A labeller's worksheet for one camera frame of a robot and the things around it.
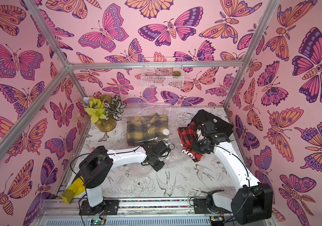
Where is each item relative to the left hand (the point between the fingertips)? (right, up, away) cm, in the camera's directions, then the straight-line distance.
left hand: (161, 164), depth 89 cm
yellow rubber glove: (-47, -10, -10) cm, 49 cm away
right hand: (+19, +13, -7) cm, 24 cm away
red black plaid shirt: (+15, +20, -7) cm, 26 cm away
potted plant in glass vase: (-35, +34, -3) cm, 49 cm away
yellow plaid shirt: (-13, +22, +17) cm, 30 cm away
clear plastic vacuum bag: (+14, +32, +25) cm, 42 cm away
